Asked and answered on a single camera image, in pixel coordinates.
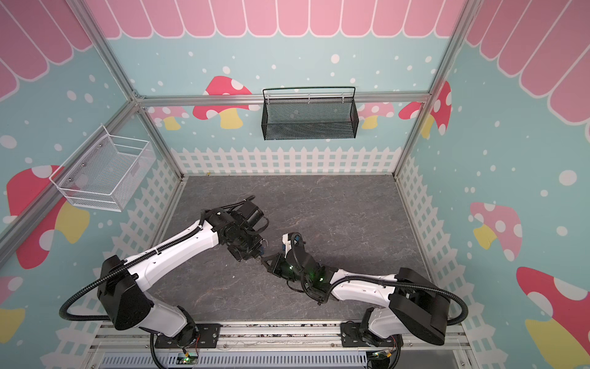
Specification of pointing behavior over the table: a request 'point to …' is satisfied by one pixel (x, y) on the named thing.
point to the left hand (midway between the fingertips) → (259, 254)
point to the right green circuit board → (380, 355)
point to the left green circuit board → (187, 358)
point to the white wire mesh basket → (103, 174)
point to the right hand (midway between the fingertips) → (258, 261)
